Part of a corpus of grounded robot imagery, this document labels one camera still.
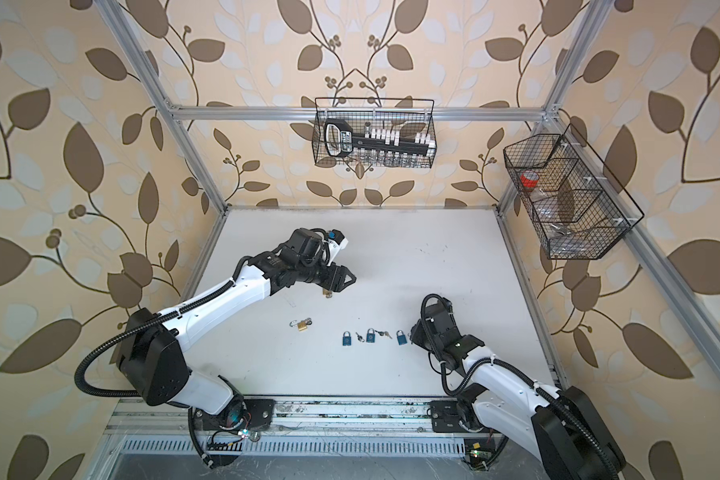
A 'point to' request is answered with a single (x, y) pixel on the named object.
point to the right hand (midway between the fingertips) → (413, 333)
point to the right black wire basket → (580, 209)
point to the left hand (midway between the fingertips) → (350, 272)
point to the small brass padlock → (303, 325)
